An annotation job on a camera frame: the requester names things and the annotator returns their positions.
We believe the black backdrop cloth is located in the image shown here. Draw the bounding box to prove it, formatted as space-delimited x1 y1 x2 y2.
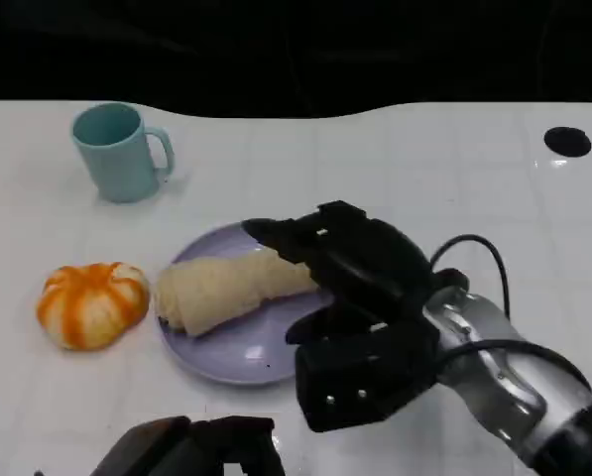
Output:
0 0 592 119

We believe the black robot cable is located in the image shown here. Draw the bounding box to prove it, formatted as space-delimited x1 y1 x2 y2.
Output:
428 234 513 321
433 338 592 398

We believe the orange and white toy bread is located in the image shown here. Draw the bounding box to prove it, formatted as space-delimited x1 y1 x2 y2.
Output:
36 262 151 352

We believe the lilac plate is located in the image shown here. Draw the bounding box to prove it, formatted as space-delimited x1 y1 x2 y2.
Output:
155 221 341 387

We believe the black table grommet hole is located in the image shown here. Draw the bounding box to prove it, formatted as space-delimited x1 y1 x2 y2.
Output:
543 126 592 159

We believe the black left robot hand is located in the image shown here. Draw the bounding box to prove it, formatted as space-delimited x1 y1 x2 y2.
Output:
89 415 287 476

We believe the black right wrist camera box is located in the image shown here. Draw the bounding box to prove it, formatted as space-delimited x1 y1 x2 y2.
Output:
294 316 440 433

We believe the beige towel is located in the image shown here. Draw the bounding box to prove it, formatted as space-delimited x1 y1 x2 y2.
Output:
154 249 321 338

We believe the pale green mug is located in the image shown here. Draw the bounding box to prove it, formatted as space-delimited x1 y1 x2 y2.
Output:
71 101 176 204

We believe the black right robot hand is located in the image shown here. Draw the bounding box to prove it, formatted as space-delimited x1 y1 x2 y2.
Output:
240 200 438 347

